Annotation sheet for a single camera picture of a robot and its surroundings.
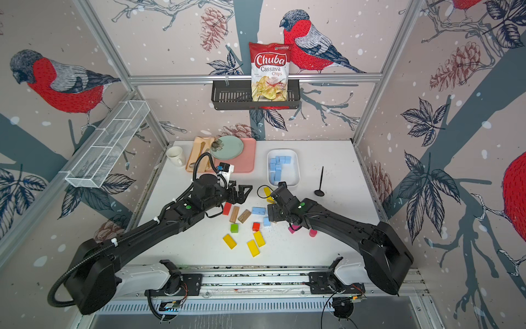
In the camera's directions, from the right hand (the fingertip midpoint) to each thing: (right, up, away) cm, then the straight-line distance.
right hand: (278, 208), depth 86 cm
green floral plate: (-29, +28, +32) cm, 52 cm away
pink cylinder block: (+14, -10, -2) cm, 18 cm away
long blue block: (-8, -3, +7) cm, 11 cm away
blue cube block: (-2, +18, +21) cm, 28 cm away
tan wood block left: (-20, -4, +5) cm, 21 cm away
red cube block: (-9, -8, +1) cm, 12 cm away
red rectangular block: (-22, -1, +2) cm, 23 cm away
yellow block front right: (-8, -13, 0) cm, 15 cm away
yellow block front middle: (-10, -16, -3) cm, 19 cm away
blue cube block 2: (+4, +21, +25) cm, 32 cm away
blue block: (-5, -6, +2) cm, 8 cm away
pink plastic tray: (-16, +20, +27) cm, 37 cm away
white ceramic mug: (-55, +24, +21) cm, 64 cm away
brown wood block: (-15, -4, +4) cm, 16 cm away
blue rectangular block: (0, +14, +21) cm, 25 cm away
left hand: (-12, +13, -7) cm, 19 cm away
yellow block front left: (-20, -13, -2) cm, 24 cm away
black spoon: (+21, +4, +14) cm, 26 cm away
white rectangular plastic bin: (+7, +14, +22) cm, 27 cm away
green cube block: (-19, -9, +2) cm, 21 cm away
